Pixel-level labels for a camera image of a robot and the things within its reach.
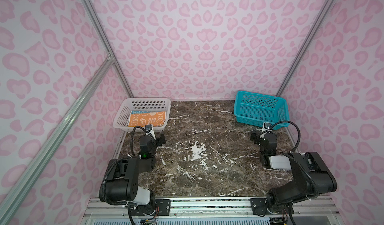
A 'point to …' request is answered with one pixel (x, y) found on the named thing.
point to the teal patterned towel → (140, 111)
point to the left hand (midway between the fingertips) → (155, 129)
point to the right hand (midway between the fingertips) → (263, 129)
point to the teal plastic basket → (254, 109)
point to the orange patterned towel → (155, 118)
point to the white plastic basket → (121, 120)
